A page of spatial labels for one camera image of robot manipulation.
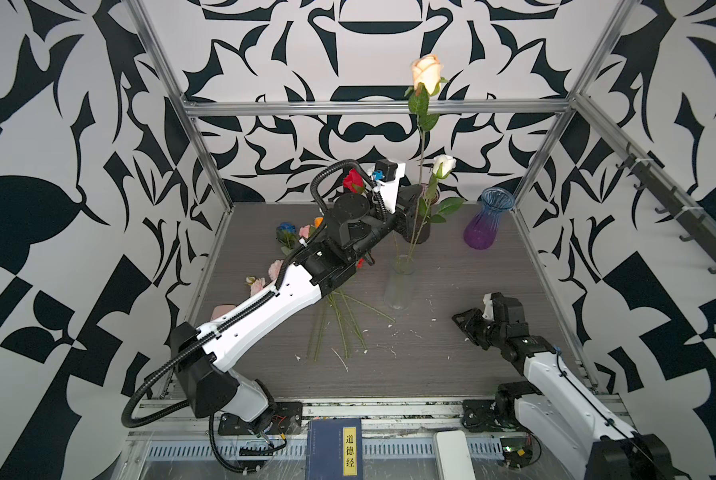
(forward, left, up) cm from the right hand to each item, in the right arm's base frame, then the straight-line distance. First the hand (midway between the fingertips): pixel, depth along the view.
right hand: (457, 316), depth 85 cm
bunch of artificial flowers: (+6, +34, -4) cm, 35 cm away
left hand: (+9, +15, +43) cm, 46 cm away
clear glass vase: (+6, +17, +8) cm, 19 cm away
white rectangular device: (-31, +6, -6) cm, 32 cm away
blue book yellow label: (-30, +34, -4) cm, 45 cm away
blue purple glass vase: (+28, -13, +3) cm, 31 cm away
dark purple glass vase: (+14, +11, +21) cm, 28 cm away
